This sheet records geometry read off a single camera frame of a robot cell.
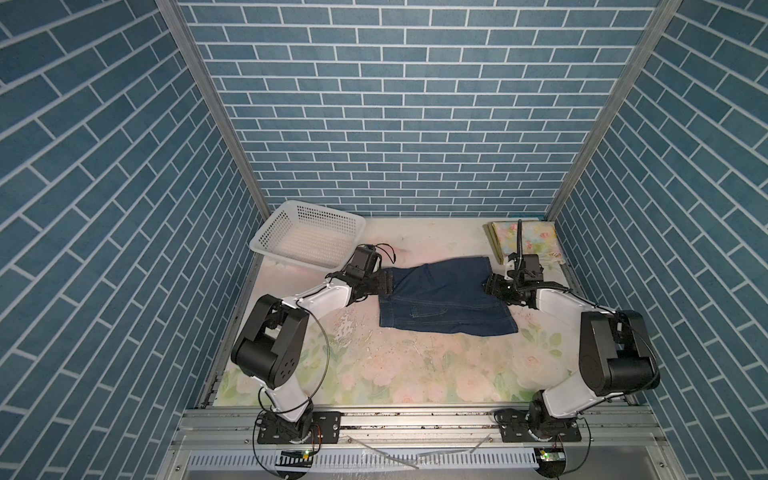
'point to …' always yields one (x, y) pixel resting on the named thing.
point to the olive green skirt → (494, 239)
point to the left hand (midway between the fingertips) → (385, 281)
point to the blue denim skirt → (446, 296)
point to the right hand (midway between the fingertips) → (489, 283)
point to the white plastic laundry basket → (310, 236)
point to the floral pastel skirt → (537, 237)
